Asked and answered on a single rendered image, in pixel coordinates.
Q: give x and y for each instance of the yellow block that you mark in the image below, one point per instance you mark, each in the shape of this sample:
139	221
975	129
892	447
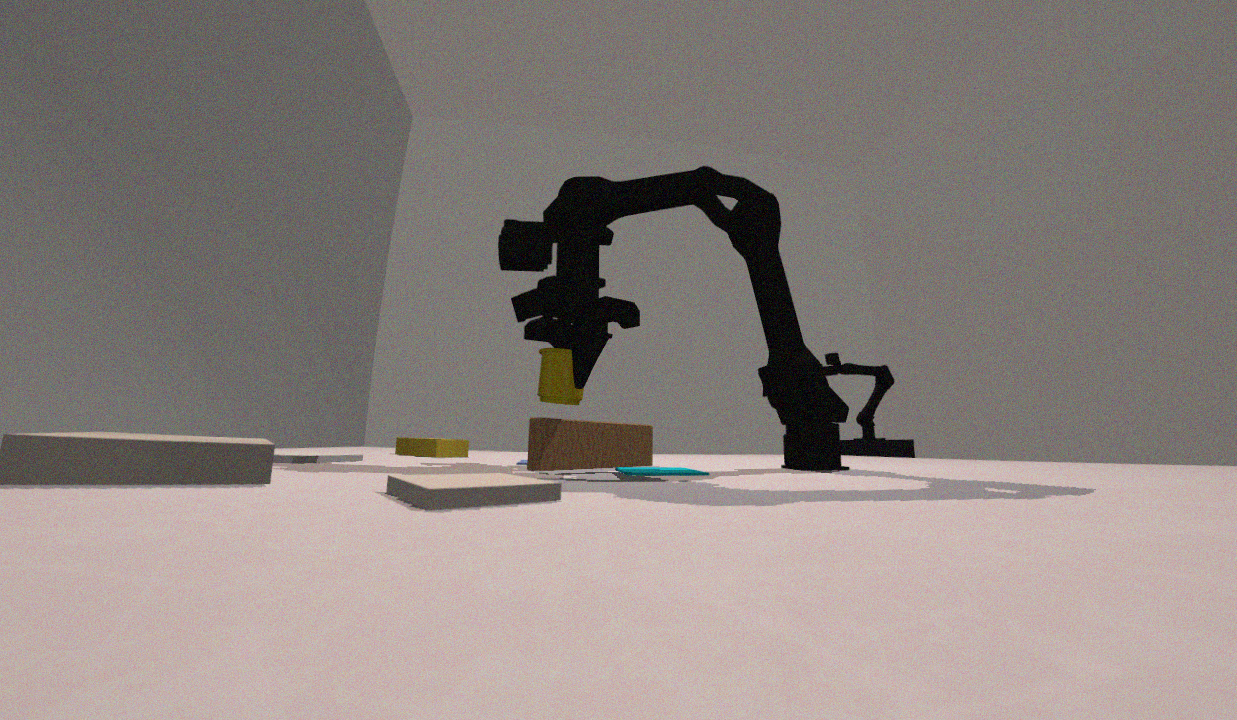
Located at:
444	448

